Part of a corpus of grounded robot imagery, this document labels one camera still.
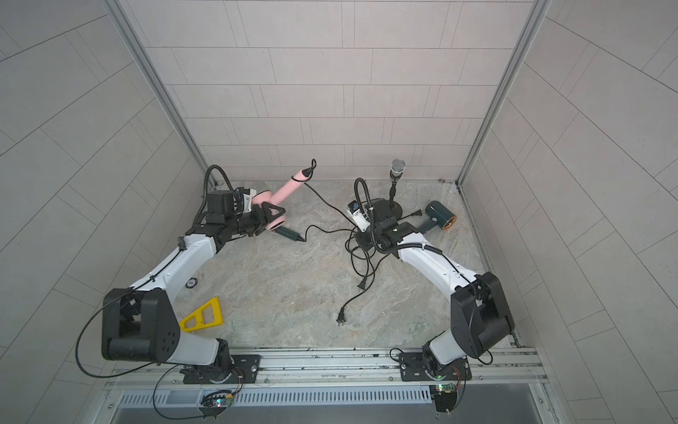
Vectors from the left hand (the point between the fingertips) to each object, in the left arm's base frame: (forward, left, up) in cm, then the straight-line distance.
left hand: (283, 211), depth 83 cm
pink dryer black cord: (-1, -17, +3) cm, 17 cm away
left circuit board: (-46, +13, -22) cm, 53 cm away
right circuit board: (-46, -47, -20) cm, 69 cm away
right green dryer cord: (-26, -19, -18) cm, 37 cm away
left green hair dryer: (+2, +1, -16) cm, 16 cm away
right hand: (-2, -25, -6) cm, 26 cm away
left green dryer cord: (-15, -26, -17) cm, 35 cm away
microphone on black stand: (+11, -36, +10) cm, 39 cm away
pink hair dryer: (-1, -1, +9) cm, 9 cm away
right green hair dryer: (+9, -57, -13) cm, 59 cm away
